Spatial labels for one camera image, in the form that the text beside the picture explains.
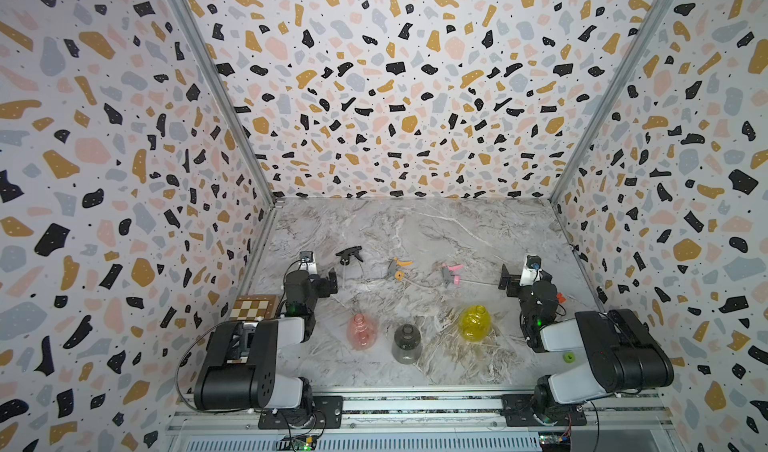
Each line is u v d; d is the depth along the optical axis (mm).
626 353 452
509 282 834
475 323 947
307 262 786
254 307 893
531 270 783
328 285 869
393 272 990
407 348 748
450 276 980
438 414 749
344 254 1034
